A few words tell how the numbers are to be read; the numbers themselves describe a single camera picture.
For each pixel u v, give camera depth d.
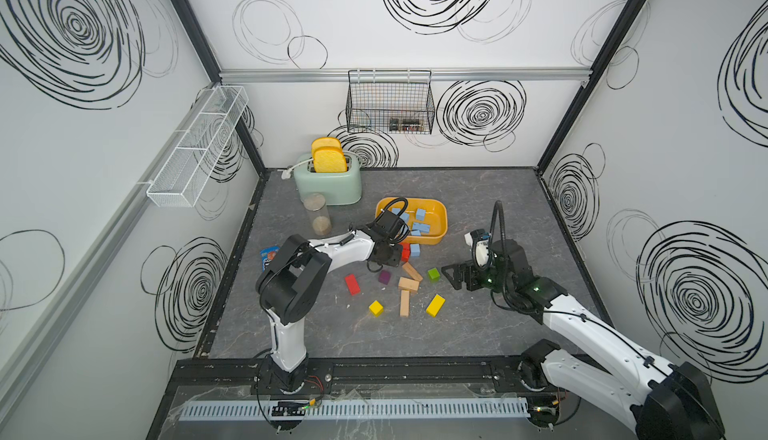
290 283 0.49
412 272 0.91
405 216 1.01
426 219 1.04
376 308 0.83
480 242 0.72
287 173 1.01
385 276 0.91
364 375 0.75
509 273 0.61
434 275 0.87
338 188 1.06
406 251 0.94
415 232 0.99
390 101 1.24
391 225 0.75
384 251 0.73
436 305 0.86
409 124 0.87
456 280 0.72
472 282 0.71
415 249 0.94
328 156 0.96
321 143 0.99
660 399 0.39
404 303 0.85
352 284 0.90
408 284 0.87
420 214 1.03
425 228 1.01
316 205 0.91
